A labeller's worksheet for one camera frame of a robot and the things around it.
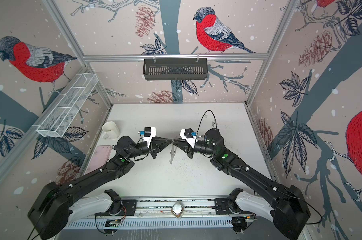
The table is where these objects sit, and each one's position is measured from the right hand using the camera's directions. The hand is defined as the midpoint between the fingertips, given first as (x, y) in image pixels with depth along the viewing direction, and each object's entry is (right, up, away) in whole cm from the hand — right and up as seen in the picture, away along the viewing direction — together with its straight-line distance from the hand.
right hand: (173, 143), depth 68 cm
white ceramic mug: (-43, +3, +25) cm, 49 cm away
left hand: (-1, +1, -3) cm, 4 cm away
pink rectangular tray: (-47, -13, +22) cm, 54 cm away
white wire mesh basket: (-57, +11, +5) cm, 59 cm away
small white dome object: (+2, -28, -5) cm, 29 cm away
